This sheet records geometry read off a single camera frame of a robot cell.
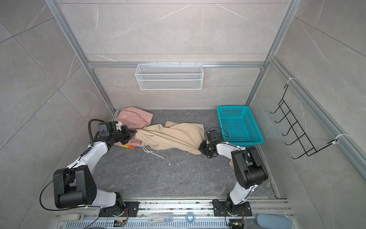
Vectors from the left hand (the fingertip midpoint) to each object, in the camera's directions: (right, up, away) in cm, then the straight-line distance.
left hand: (136, 127), depth 87 cm
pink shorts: (-6, +5, +17) cm, 19 cm away
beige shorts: (+23, -7, +11) cm, 27 cm away
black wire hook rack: (+85, -5, -24) cm, 88 cm away
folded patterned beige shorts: (+60, -23, +1) cm, 64 cm away
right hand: (+40, -14, +10) cm, 44 cm away
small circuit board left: (-3, -48, -16) cm, 50 cm away
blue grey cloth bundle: (+73, -45, -19) cm, 88 cm away
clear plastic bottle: (+18, -45, -17) cm, 51 cm away
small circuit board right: (+57, -49, -17) cm, 77 cm away
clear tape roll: (+33, -46, -15) cm, 59 cm away
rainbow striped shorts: (-7, -14, +9) cm, 18 cm away
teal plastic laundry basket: (+73, 0, +24) cm, 77 cm away
